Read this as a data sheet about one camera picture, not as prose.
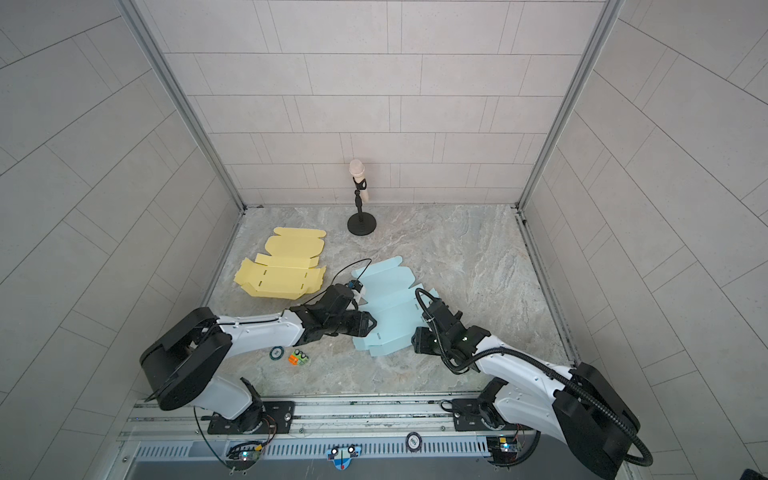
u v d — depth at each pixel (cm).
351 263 102
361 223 111
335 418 72
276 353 81
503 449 68
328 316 66
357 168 91
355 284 79
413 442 68
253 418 63
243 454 65
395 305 91
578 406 40
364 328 77
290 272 97
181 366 43
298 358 78
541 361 47
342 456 65
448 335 63
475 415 71
